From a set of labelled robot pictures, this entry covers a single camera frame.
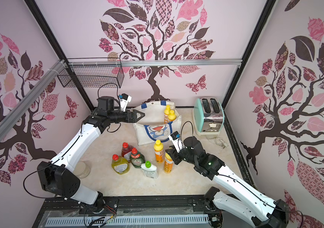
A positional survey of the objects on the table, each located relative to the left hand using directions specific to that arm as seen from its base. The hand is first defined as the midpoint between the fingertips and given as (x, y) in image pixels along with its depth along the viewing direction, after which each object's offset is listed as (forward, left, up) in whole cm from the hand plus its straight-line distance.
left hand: (139, 116), depth 77 cm
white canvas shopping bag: (+5, -5, -16) cm, 17 cm away
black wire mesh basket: (+57, +48, -11) cm, 76 cm away
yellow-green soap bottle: (-21, +11, -17) cm, 29 cm away
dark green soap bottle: (-17, +2, -18) cm, 25 cm away
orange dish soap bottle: (+12, -15, -11) cm, 22 cm away
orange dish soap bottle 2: (+8, -19, -9) cm, 22 cm away
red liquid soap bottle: (-13, +8, -14) cm, 21 cm away
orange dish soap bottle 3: (-21, -16, -16) cm, 30 cm away
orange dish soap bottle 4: (-15, -11, -11) cm, 21 cm away
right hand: (-16, -16, -7) cm, 23 cm away
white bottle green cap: (-24, -6, -16) cm, 30 cm away
